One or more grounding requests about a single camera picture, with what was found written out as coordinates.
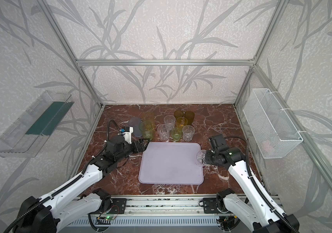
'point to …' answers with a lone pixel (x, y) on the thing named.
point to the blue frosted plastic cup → (135, 122)
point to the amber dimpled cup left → (178, 113)
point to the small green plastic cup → (176, 132)
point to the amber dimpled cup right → (190, 115)
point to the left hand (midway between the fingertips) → (145, 141)
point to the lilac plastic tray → (173, 163)
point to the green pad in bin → (48, 120)
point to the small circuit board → (107, 218)
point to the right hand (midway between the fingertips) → (208, 157)
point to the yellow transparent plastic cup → (181, 122)
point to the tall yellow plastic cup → (149, 117)
